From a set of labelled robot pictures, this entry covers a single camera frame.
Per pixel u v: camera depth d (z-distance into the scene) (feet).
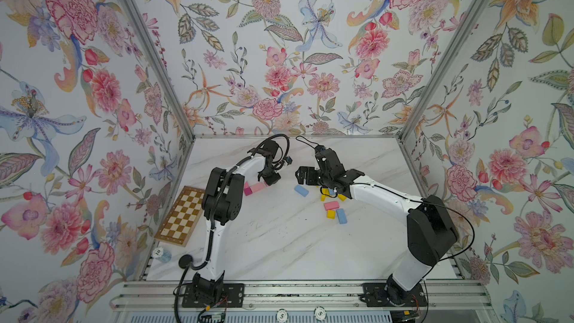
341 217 3.05
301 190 3.29
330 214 3.05
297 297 2.47
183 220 2.90
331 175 2.24
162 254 2.52
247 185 3.32
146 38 2.75
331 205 3.13
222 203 1.91
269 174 2.98
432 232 1.50
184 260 2.63
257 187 3.31
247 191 3.25
